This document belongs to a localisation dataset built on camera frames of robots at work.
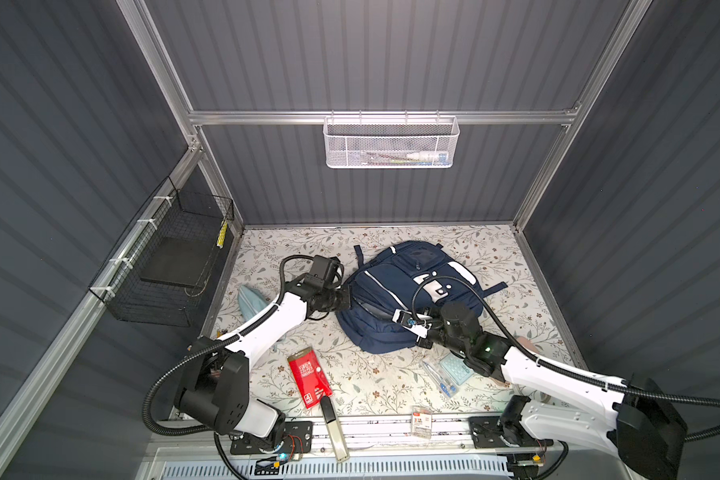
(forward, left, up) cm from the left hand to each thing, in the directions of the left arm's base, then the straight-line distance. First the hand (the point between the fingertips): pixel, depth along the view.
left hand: (350, 297), depth 87 cm
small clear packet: (-32, -17, -9) cm, 37 cm away
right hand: (-9, -15, +4) cm, 18 cm away
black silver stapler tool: (-36, +4, -8) cm, 37 cm away
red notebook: (-18, +13, -13) cm, 25 cm away
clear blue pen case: (-23, -25, -10) cm, 35 cm away
